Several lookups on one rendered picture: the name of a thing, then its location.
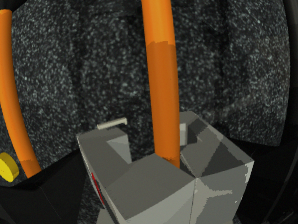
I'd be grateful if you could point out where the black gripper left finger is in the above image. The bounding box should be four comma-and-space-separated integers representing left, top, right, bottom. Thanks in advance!
0, 148, 86, 224

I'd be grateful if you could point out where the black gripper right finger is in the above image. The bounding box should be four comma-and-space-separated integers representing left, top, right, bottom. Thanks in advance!
227, 136, 298, 224

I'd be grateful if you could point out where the yellow short cylinder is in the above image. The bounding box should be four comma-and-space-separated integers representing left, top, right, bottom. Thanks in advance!
0, 152, 20, 183

